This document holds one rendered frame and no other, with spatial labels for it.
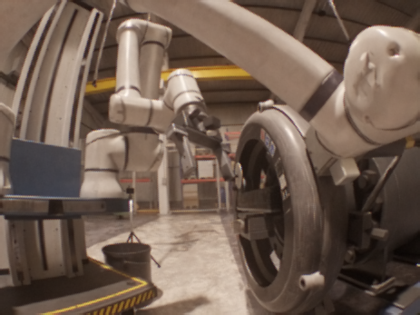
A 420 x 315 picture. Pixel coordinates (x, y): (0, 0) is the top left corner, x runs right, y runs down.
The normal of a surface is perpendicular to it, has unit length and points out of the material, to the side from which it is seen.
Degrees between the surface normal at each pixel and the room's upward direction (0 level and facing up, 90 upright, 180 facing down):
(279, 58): 108
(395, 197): 89
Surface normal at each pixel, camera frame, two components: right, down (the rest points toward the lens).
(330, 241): 0.09, -0.07
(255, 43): -0.44, 0.18
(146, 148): 0.57, 0.00
